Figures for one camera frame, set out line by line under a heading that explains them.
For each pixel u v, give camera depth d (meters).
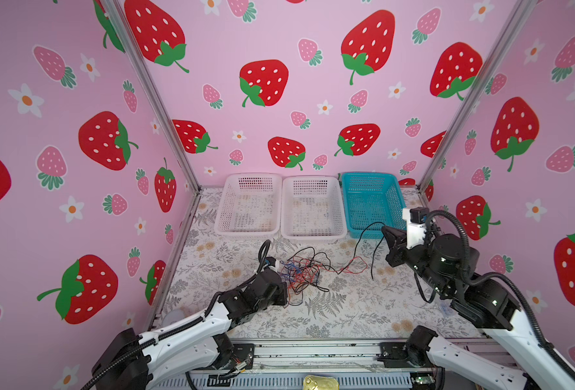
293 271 0.90
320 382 0.66
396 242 0.55
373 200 1.18
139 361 0.41
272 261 0.75
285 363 0.73
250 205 1.13
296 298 0.86
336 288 0.88
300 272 0.90
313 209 1.11
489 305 0.41
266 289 0.61
